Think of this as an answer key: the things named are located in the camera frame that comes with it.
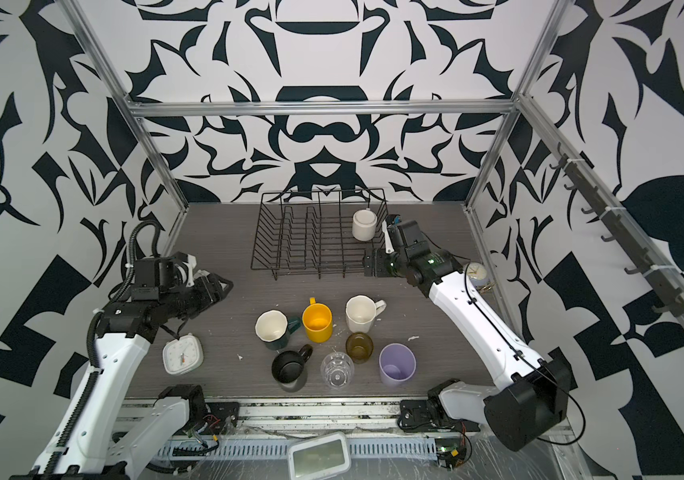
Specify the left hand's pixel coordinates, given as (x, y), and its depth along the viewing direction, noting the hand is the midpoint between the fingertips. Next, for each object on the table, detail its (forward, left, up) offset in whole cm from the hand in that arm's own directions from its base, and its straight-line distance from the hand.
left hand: (223, 284), depth 75 cm
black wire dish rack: (+30, -22, -18) cm, 41 cm away
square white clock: (-11, +14, -18) cm, 25 cm away
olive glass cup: (-10, -34, -20) cm, 40 cm away
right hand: (+6, -39, +2) cm, 40 cm away
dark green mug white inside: (-4, -9, -18) cm, 21 cm away
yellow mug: (-1, -22, -19) cm, 29 cm away
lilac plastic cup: (-15, -43, -17) cm, 49 cm away
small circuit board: (-34, -54, -21) cm, 67 cm away
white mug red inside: (+28, -38, -11) cm, 48 cm away
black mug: (-14, -14, -20) cm, 28 cm away
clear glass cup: (-15, -28, -20) cm, 37 cm away
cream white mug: (-1, -35, -15) cm, 38 cm away
